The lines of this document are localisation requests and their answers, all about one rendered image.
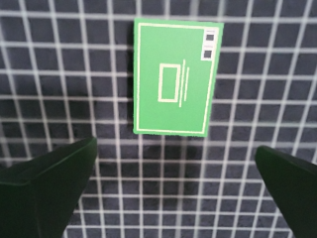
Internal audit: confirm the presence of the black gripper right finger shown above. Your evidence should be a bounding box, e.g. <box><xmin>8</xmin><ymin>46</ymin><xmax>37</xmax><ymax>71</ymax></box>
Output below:
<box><xmin>255</xmin><ymin>145</ymin><xmax>317</xmax><ymax>238</ymax></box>

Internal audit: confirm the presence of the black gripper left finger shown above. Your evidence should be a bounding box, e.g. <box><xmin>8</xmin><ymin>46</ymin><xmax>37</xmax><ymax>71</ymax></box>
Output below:
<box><xmin>0</xmin><ymin>137</ymin><xmax>97</xmax><ymax>238</ymax></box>

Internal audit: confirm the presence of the black grid-patterned mat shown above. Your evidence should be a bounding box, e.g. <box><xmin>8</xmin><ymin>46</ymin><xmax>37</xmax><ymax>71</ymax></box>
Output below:
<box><xmin>0</xmin><ymin>0</ymin><xmax>317</xmax><ymax>238</ymax></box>

